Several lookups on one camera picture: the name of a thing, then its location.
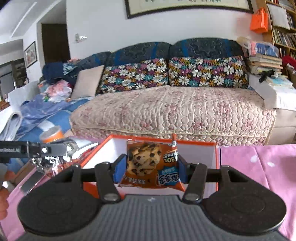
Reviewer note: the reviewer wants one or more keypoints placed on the right floral cushion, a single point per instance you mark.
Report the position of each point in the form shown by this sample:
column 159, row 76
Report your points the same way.
column 228, row 72

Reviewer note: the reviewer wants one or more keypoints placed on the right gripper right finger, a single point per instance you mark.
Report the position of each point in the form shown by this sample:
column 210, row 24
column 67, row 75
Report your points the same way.
column 194, row 175

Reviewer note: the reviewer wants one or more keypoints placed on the left floral cushion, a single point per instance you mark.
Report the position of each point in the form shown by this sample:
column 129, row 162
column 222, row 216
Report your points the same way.
column 134, row 76

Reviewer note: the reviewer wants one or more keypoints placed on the stack of books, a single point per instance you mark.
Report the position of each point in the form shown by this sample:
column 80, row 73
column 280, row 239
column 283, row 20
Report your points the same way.
column 263, row 57

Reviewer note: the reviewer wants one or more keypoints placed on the pink floral tablecloth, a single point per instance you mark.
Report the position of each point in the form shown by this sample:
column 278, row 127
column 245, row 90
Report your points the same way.
column 271, row 166

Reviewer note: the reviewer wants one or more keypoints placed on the quilted sofa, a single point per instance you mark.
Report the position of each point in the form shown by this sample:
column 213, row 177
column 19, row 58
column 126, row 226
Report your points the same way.
column 226, row 116

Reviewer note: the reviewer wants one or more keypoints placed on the floral cushion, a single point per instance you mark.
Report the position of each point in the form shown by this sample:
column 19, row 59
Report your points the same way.
column 134, row 76
column 228, row 72

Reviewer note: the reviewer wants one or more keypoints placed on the orange cardboard box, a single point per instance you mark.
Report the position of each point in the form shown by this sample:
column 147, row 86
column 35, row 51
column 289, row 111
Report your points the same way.
column 112, row 147

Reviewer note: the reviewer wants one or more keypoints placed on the small framed picture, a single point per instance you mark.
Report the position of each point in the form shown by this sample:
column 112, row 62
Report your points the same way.
column 30, row 55

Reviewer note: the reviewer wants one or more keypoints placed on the beige pillow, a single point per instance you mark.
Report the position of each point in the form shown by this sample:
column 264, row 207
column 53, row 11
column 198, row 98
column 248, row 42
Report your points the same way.
column 87, row 82

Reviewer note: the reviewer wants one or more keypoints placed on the framed wall picture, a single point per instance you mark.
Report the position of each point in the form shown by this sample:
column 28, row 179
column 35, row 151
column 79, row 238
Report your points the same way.
column 136, row 8

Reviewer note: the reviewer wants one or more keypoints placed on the white cloth covered table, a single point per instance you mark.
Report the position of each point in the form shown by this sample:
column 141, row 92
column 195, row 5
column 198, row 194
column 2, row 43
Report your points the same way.
column 280, row 97

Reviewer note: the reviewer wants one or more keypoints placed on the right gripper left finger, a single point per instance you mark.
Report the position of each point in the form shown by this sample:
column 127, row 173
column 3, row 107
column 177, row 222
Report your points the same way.
column 107, row 175

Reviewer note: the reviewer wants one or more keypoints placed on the brown chocolate cookie packet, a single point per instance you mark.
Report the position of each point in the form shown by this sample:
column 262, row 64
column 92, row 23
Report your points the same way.
column 152, row 165

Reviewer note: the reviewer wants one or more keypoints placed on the orange paper bag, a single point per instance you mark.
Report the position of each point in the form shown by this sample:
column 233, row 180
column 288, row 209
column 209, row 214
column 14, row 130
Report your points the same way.
column 259, row 21

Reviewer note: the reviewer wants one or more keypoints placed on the wooden bookshelf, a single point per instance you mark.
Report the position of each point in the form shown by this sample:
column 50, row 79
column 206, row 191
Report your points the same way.
column 281, row 28

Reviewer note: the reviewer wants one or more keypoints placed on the silver snack packet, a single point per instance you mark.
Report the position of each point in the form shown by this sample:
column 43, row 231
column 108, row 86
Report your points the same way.
column 51, row 166

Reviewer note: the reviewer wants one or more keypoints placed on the orange paper cup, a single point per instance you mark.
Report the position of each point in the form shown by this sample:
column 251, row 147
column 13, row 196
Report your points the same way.
column 52, row 134

